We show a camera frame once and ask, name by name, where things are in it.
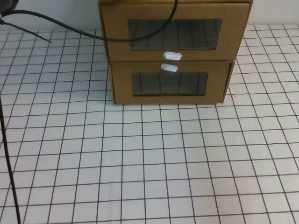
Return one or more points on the white drawer handle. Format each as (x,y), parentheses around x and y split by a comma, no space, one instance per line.
(173,56)
(169,67)

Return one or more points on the brown cardboard drawer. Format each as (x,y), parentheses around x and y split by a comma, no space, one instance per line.
(144,83)
(198,30)

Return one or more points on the thin black wire stub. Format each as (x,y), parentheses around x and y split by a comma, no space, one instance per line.
(2,22)

